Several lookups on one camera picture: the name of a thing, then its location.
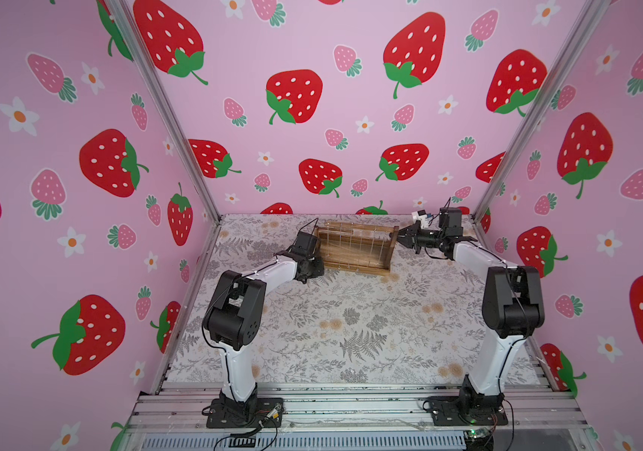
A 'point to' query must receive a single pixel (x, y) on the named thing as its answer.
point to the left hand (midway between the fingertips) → (321, 268)
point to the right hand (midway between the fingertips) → (395, 233)
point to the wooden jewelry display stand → (357, 247)
